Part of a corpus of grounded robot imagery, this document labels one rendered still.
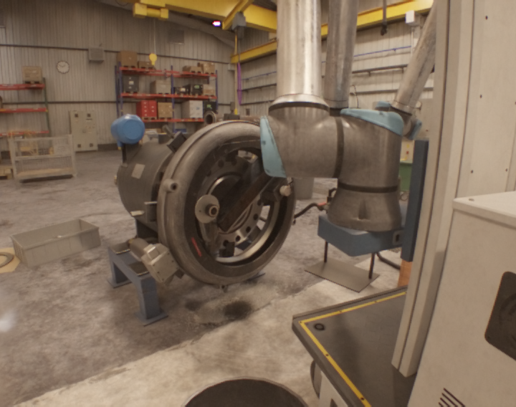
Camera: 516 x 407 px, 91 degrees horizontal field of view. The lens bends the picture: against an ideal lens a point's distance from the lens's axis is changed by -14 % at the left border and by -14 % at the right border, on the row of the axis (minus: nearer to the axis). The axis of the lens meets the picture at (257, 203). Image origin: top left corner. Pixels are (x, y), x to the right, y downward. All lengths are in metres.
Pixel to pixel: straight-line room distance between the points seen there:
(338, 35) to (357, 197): 0.49
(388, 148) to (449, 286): 0.31
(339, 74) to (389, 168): 0.38
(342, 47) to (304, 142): 0.39
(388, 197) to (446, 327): 0.30
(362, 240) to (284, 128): 0.31
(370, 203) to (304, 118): 0.24
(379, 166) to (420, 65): 0.58
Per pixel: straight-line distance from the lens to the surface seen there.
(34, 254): 2.58
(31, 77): 16.10
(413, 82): 1.19
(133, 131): 1.76
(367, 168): 0.69
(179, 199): 1.09
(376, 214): 0.70
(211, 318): 1.60
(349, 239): 0.69
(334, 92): 0.98
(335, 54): 0.96
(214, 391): 0.79
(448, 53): 0.72
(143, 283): 1.53
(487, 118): 0.79
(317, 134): 0.66
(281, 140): 0.65
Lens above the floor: 0.94
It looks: 14 degrees down
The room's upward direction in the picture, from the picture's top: straight up
